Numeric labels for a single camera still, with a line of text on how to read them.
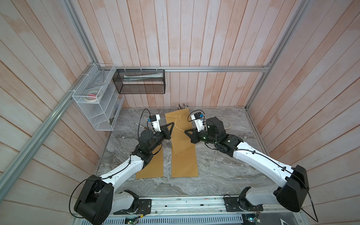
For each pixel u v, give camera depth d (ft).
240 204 2.17
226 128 3.53
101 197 1.32
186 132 2.42
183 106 3.21
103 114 2.55
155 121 2.24
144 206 2.40
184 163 2.91
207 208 2.40
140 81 2.96
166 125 2.36
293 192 1.27
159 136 2.27
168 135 2.24
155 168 2.94
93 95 2.42
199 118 2.12
